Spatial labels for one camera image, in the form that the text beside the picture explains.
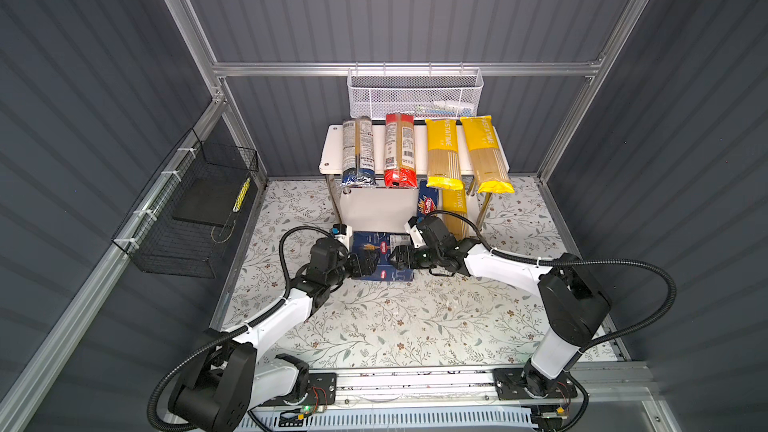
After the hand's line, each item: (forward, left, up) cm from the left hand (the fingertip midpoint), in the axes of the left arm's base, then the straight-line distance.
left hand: (370, 254), depth 85 cm
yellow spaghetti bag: (+21, -30, -2) cm, 36 cm away
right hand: (-1, -8, -3) cm, 9 cm away
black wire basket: (+2, +45, +16) cm, 48 cm away
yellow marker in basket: (+10, +33, +16) cm, 38 cm away
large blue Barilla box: (+6, -4, -3) cm, 7 cm away
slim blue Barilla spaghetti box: (+22, -20, -1) cm, 29 cm away
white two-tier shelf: (+19, -3, -2) cm, 20 cm away
